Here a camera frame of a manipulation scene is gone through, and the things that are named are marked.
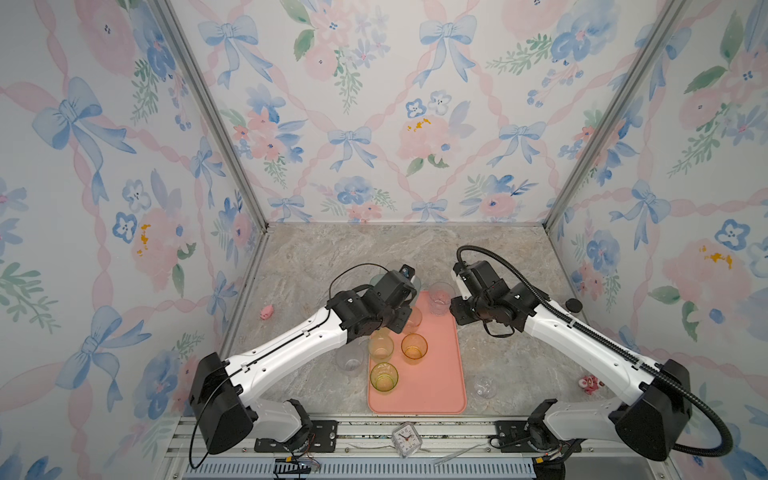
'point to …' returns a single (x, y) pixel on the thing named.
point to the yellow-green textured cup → (382, 333)
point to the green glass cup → (384, 376)
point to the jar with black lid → (574, 305)
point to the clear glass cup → (349, 359)
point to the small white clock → (406, 439)
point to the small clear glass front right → (485, 387)
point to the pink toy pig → (266, 312)
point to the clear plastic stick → (452, 456)
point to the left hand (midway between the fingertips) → (402, 306)
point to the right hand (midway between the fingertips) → (455, 305)
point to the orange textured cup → (414, 320)
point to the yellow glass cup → (414, 348)
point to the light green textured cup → (381, 344)
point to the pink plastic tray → (419, 371)
